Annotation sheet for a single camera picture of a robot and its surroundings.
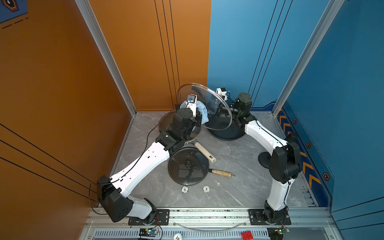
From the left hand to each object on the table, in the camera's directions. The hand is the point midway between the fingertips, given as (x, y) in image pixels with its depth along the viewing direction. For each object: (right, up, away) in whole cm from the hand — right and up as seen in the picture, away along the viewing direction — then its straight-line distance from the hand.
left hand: (196, 105), depth 70 cm
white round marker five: (-6, -45, +12) cm, 47 cm away
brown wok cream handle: (+3, -24, +17) cm, 29 cm away
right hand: (+5, +1, +2) cm, 5 cm away
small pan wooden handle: (-4, -34, +17) cm, 38 cm away
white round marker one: (+6, -45, +12) cm, 47 cm away
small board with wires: (+40, -59, -1) cm, 72 cm away
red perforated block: (+23, -60, -3) cm, 65 cm away
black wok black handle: (+14, -10, +2) cm, 17 cm away
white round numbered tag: (-8, -57, -7) cm, 58 cm away
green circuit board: (-24, -61, +1) cm, 66 cm away
